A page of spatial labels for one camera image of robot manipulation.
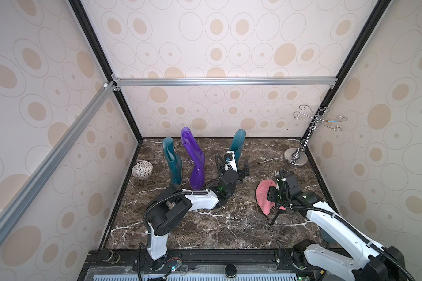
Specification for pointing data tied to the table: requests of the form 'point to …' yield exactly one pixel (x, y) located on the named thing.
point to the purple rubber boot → (197, 175)
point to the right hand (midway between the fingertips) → (274, 192)
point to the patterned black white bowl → (142, 169)
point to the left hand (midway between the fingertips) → (245, 157)
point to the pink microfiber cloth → (261, 190)
